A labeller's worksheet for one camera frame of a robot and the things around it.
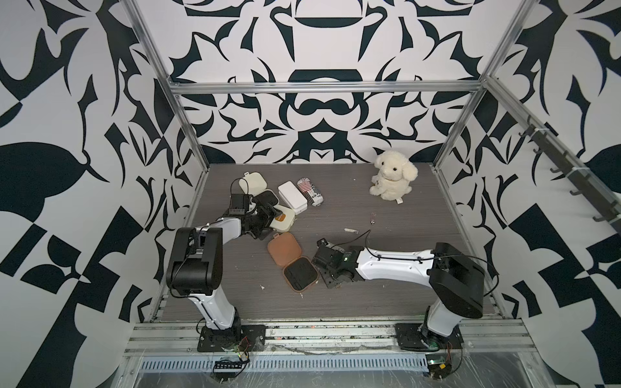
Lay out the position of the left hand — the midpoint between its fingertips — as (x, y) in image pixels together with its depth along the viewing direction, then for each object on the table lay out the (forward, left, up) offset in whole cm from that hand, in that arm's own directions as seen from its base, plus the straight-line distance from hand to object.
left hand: (276, 215), depth 96 cm
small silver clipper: (-5, -29, -6) cm, 30 cm away
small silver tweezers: (-2, -38, -4) cm, 39 cm away
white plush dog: (+10, -47, +12) cm, 49 cm away
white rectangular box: (+10, -6, -1) cm, 11 cm away
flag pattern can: (+11, -15, -2) cm, 18 cm away
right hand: (-22, -19, -4) cm, 29 cm away
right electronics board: (-51, -48, -6) cm, 70 cm away
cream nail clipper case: (-1, -3, -4) cm, 5 cm away
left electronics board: (-48, +14, -9) cm, 51 cm away
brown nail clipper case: (-21, -9, -7) cm, 24 cm away
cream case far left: (+20, +12, -4) cm, 24 cm away
